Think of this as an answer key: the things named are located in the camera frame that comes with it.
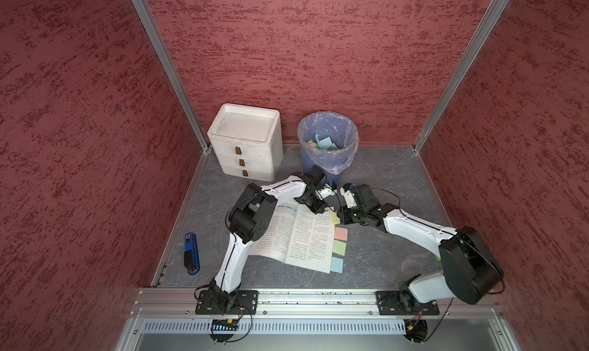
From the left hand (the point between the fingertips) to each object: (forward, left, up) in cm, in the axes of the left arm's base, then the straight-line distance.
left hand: (319, 212), depth 95 cm
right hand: (-5, -7, +4) cm, 9 cm away
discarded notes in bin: (+28, -3, +14) cm, 31 cm away
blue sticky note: (-21, -5, -1) cm, 22 cm away
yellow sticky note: (-5, -6, +4) cm, 8 cm away
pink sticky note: (-9, -8, -1) cm, 12 cm away
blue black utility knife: (-19, +48, +3) cm, 52 cm away
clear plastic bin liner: (+28, -10, +21) cm, 36 cm away
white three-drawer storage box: (+19, +30, +23) cm, 42 cm away
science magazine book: (-11, +8, +1) cm, 14 cm away
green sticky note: (-15, -7, -1) cm, 16 cm away
